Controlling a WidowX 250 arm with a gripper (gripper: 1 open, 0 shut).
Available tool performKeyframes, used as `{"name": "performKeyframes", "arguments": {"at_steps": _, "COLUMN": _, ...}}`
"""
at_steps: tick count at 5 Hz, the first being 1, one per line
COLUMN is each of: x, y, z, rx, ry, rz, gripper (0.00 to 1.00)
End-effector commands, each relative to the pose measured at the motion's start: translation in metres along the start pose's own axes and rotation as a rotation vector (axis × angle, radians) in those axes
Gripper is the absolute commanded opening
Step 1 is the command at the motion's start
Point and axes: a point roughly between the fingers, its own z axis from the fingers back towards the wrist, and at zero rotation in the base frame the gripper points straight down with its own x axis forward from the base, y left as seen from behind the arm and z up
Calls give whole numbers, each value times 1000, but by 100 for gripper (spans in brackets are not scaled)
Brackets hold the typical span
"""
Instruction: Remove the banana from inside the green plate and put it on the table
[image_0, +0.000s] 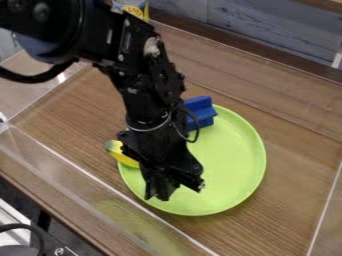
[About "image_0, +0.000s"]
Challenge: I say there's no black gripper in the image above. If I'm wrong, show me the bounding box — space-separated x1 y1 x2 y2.
118 118 206 201

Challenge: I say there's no yellow toy banana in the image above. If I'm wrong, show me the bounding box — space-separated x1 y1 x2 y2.
106 140 139 168

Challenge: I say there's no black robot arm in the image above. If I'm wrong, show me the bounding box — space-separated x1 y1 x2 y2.
0 0 204 201

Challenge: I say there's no green round plate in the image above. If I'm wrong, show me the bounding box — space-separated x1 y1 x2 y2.
118 105 267 216

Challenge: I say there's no blue plastic block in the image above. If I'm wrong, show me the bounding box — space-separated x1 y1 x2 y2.
184 96 218 131

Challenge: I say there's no yellow labelled tin can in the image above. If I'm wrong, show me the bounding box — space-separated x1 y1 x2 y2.
111 0 150 21

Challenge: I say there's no clear acrylic enclosure wall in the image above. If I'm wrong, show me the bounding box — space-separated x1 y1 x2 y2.
0 11 342 256

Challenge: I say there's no black cable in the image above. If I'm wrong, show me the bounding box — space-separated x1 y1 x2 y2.
0 223 46 256

